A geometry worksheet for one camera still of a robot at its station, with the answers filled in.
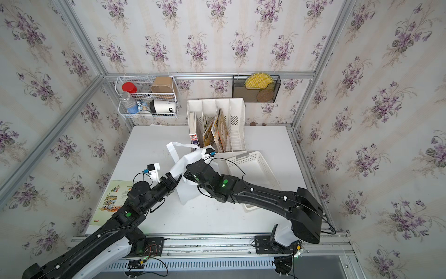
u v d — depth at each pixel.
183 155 0.75
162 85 0.88
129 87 0.92
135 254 0.65
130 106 0.91
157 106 0.91
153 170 0.69
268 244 0.73
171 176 0.68
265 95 0.98
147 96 0.93
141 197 0.56
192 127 0.86
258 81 0.94
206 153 0.67
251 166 0.97
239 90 0.92
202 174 0.53
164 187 0.66
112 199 0.86
